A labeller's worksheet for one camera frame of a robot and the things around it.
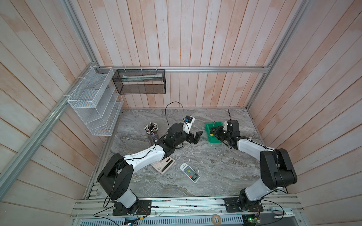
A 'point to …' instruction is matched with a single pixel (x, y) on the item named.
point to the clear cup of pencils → (152, 130)
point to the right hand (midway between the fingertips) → (211, 128)
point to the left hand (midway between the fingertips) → (196, 130)
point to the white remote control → (193, 175)
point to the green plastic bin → (212, 139)
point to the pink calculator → (164, 165)
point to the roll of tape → (219, 221)
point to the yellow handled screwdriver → (213, 129)
